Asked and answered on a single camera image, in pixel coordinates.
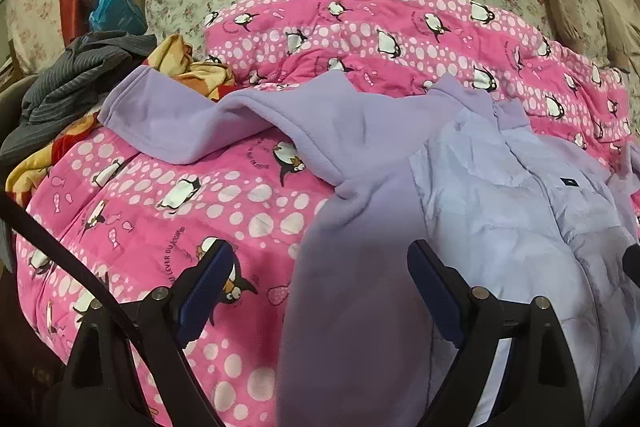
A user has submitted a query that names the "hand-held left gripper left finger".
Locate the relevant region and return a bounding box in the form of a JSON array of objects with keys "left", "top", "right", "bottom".
[{"left": 42, "top": 238, "right": 236, "bottom": 427}]

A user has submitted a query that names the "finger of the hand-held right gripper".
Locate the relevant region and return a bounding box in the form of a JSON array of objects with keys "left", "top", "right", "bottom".
[{"left": 621, "top": 244, "right": 640, "bottom": 288}]

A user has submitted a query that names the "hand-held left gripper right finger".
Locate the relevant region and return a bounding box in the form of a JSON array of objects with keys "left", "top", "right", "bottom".
[{"left": 406, "top": 239, "right": 586, "bottom": 427}]

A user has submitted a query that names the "purple fleece-lined jacket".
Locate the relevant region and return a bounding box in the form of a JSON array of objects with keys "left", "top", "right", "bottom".
[{"left": 100, "top": 69, "right": 640, "bottom": 427}]

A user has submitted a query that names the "pink penguin print blanket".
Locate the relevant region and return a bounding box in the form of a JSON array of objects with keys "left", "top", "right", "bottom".
[{"left": 15, "top": 0, "right": 636, "bottom": 427}]

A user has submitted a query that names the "yellow orange printed cloth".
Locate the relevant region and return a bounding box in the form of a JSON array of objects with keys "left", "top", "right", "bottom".
[{"left": 5, "top": 34, "right": 236, "bottom": 208}]

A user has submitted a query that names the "grey striped garment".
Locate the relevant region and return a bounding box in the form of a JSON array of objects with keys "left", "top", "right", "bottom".
[{"left": 0, "top": 32, "right": 158, "bottom": 162}]

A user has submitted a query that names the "blue plastic bag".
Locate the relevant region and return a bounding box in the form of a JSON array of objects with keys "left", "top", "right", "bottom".
[{"left": 89, "top": 0, "right": 146, "bottom": 32}]

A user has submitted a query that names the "floral cloth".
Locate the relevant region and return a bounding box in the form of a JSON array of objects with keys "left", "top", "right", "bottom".
[{"left": 2, "top": 0, "right": 66, "bottom": 70}]

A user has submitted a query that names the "black cable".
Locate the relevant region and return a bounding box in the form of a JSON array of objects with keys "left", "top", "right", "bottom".
[{"left": 0, "top": 194, "right": 146, "bottom": 348}]

